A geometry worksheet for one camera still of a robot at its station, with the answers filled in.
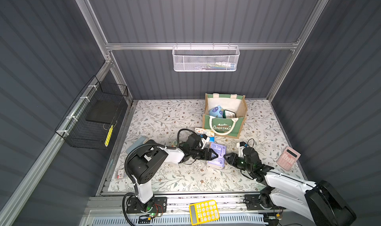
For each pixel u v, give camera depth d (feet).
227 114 3.17
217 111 3.16
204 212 2.32
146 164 1.59
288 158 2.91
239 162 2.49
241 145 2.68
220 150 2.84
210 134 3.04
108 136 2.23
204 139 2.77
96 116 2.34
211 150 2.64
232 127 2.77
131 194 2.12
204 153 2.59
